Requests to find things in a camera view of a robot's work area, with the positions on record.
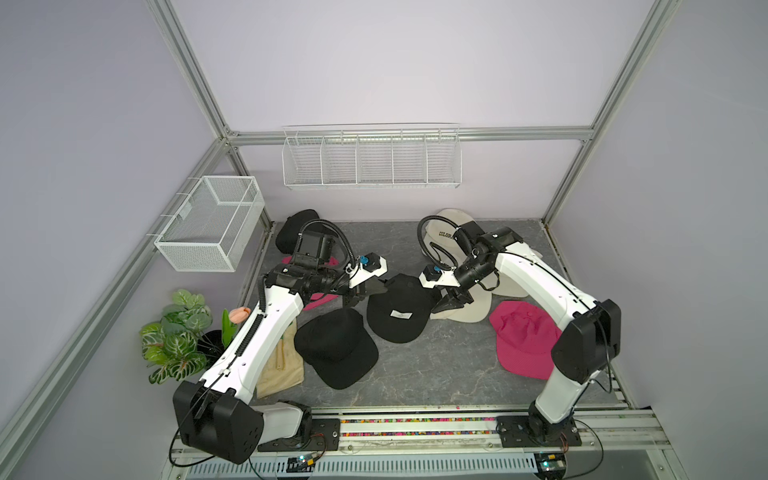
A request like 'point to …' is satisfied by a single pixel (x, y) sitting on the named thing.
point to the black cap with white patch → (401, 311)
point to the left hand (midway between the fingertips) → (382, 286)
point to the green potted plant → (180, 344)
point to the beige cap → (287, 369)
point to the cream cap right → (483, 291)
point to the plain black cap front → (338, 347)
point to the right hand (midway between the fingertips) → (431, 298)
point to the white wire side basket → (211, 229)
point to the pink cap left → (318, 299)
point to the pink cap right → (526, 337)
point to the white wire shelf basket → (373, 156)
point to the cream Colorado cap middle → (465, 314)
